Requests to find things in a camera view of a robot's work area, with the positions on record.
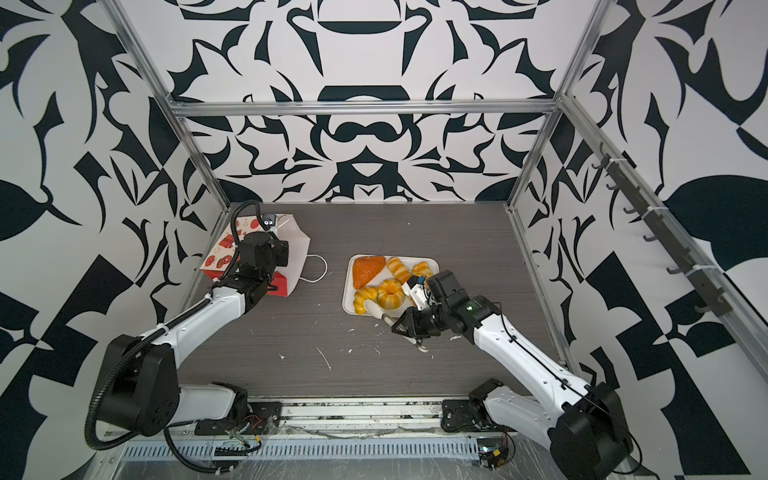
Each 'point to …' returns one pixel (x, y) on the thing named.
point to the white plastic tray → (382, 274)
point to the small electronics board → (492, 452)
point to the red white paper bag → (223, 256)
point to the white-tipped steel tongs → (377, 312)
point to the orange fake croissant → (365, 269)
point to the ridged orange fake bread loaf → (399, 270)
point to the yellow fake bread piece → (362, 295)
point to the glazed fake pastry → (422, 269)
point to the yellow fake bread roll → (390, 294)
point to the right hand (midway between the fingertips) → (396, 328)
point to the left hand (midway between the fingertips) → (271, 232)
